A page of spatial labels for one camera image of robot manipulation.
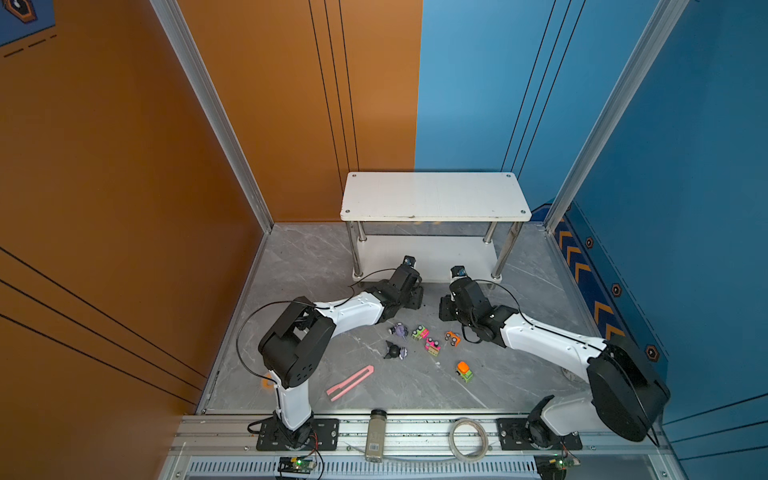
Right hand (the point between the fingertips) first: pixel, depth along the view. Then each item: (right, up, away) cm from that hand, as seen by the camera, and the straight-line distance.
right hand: (438, 301), depth 88 cm
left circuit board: (-36, -36, -17) cm, 54 cm away
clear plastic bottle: (-17, -30, -19) cm, 39 cm away
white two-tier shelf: (+8, +28, +37) cm, 47 cm away
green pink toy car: (-5, -10, +1) cm, 11 cm away
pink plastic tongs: (-25, -21, -7) cm, 33 cm away
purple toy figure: (-11, -9, +1) cm, 14 cm away
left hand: (-6, +3, +5) cm, 9 cm away
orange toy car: (+5, -11, -1) cm, 12 cm away
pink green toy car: (-2, -13, -2) cm, 13 cm away
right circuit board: (+25, -37, -17) cm, 48 cm away
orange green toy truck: (+6, -18, -7) cm, 20 cm away
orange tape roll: (-35, -8, -37) cm, 51 cm away
